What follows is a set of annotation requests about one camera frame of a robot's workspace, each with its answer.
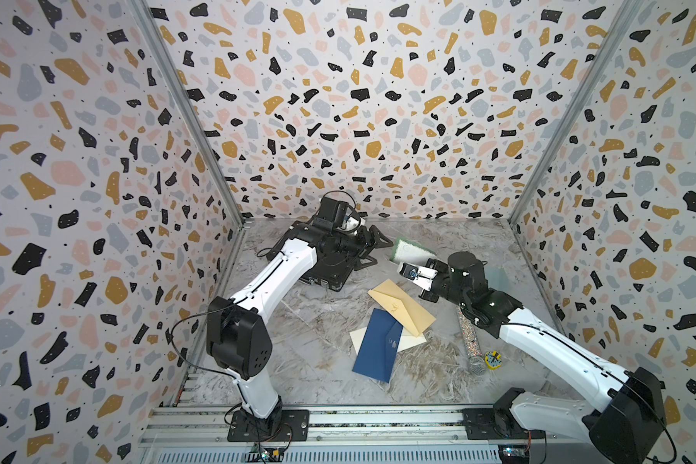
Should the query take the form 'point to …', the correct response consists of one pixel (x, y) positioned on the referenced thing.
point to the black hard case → (333, 283)
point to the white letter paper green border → (410, 252)
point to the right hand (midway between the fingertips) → (414, 265)
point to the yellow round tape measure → (493, 360)
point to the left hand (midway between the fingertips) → (390, 250)
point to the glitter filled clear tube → (477, 362)
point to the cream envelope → (408, 338)
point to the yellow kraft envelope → (413, 314)
